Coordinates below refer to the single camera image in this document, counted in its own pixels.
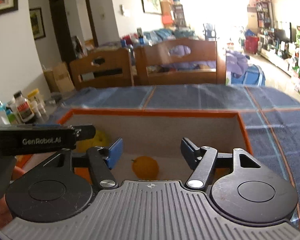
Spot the yellow-green pear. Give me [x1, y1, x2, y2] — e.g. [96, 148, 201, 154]
[76, 130, 111, 153]

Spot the large orange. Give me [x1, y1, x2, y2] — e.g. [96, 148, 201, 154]
[132, 156, 159, 180]

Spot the person's right hand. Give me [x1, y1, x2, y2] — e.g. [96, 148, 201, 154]
[0, 166, 25, 229]

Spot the brown supplement bottle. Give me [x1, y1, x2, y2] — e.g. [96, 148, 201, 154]
[13, 91, 35, 124]

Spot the blue plaid tablecloth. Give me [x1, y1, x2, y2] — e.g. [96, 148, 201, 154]
[49, 84, 300, 227]

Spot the cardboard box on floor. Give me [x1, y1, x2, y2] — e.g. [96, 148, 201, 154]
[43, 62, 75, 93]

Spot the orange cardboard box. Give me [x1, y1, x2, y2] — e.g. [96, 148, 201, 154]
[57, 109, 253, 183]

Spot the left wooden chair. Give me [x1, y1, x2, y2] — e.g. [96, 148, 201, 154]
[70, 48, 134, 90]

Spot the wooden chair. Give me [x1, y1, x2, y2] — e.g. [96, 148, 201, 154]
[134, 38, 226, 86]
[70, 48, 134, 90]

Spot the red basket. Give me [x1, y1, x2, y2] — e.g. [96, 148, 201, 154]
[244, 36, 258, 54]

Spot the right wooden chair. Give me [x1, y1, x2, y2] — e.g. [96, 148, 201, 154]
[134, 38, 226, 86]

